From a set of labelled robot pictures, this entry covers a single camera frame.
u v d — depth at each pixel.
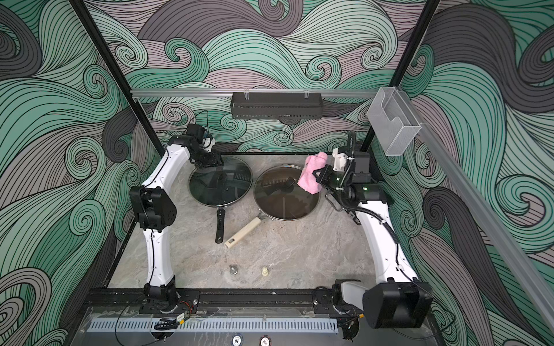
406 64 0.84
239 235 0.79
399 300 0.37
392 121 0.79
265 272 0.78
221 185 0.96
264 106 0.96
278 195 0.90
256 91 0.95
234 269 0.77
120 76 0.88
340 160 0.68
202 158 0.81
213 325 0.70
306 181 0.73
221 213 0.88
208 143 0.88
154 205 0.56
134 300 0.76
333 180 0.65
